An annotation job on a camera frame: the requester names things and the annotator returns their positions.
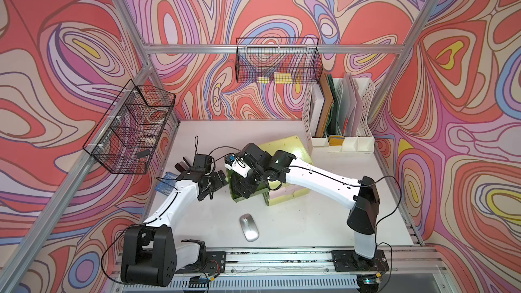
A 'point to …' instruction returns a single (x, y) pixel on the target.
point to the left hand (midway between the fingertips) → (219, 184)
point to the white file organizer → (355, 100)
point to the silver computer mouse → (249, 227)
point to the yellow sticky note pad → (283, 77)
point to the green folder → (331, 127)
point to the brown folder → (328, 103)
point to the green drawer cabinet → (279, 191)
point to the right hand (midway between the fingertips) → (244, 187)
